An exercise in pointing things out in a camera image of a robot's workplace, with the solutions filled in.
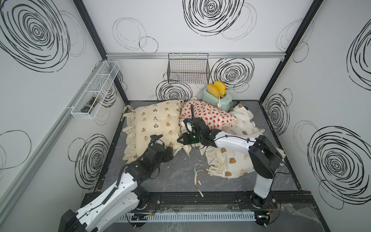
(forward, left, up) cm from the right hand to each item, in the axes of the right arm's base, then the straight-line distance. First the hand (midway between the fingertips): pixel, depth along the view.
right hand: (177, 141), depth 82 cm
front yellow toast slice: (+38, -23, +6) cm, 44 cm away
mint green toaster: (+30, -32, +1) cm, 44 cm away
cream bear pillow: (+14, +12, +1) cm, 19 cm away
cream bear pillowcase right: (-10, -32, -5) cm, 34 cm away
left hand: (-5, +5, 0) cm, 7 cm away
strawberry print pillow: (+15, -23, +3) cm, 27 cm away
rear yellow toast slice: (+39, -28, +8) cm, 49 cm away
